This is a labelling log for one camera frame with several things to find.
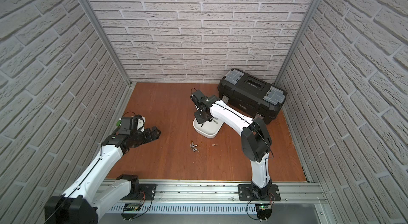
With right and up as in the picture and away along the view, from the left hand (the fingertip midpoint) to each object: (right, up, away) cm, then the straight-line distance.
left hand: (155, 131), depth 83 cm
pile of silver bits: (+20, -10, +5) cm, 23 cm away
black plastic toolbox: (+53, +19, +8) cm, 57 cm away
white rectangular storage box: (+29, -1, +11) cm, 31 cm away
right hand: (+27, +7, +6) cm, 28 cm away
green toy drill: (-27, +2, +12) cm, 30 cm away
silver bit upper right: (+31, -9, +6) cm, 33 cm away
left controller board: (-8, -33, -10) cm, 36 cm away
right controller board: (+54, -33, -13) cm, 65 cm away
